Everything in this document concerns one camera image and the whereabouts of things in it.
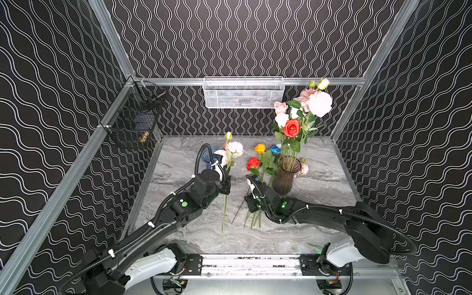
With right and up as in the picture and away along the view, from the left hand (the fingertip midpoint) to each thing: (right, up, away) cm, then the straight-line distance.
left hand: (232, 172), depth 71 cm
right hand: (+7, -13, +14) cm, 20 cm away
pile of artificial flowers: (+18, +2, +32) cm, 37 cm away
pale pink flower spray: (-3, +6, +2) cm, 7 cm away
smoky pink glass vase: (+24, -6, +17) cm, 30 cm away
